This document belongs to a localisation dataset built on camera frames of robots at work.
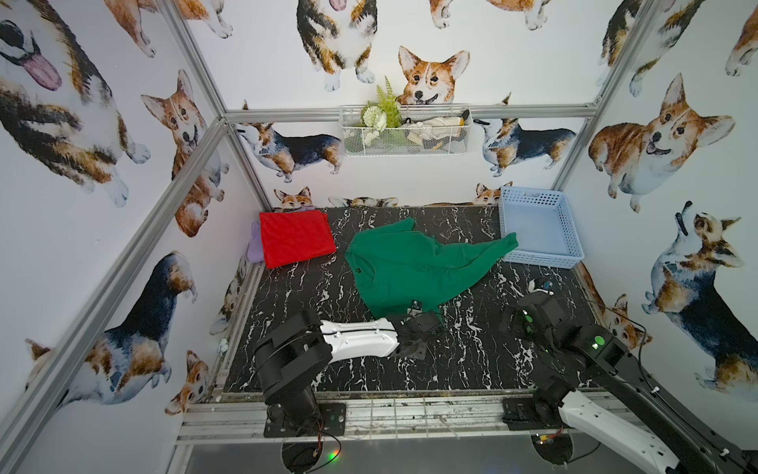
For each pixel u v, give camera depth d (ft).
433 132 2.83
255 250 3.49
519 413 2.41
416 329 2.18
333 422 2.40
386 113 2.68
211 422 2.49
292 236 3.67
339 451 2.46
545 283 2.16
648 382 1.48
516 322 2.18
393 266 3.43
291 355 1.48
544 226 3.84
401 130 2.80
